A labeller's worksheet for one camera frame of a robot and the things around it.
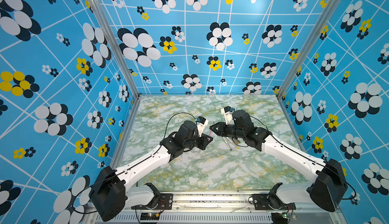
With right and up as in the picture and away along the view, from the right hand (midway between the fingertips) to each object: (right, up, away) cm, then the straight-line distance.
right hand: (212, 127), depth 77 cm
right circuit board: (+32, -41, -8) cm, 52 cm away
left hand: (0, -5, -1) cm, 5 cm away
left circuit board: (-30, -42, -5) cm, 52 cm away
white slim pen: (+11, -13, +17) cm, 24 cm away
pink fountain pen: (-1, -3, -2) cm, 3 cm away
